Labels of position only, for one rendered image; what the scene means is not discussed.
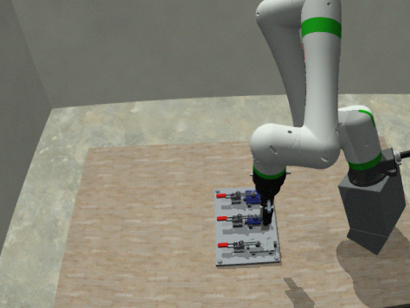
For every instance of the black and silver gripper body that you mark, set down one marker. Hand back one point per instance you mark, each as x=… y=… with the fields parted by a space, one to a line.
x=268 y=195

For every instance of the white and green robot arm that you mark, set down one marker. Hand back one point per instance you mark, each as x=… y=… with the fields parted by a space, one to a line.
x=310 y=77

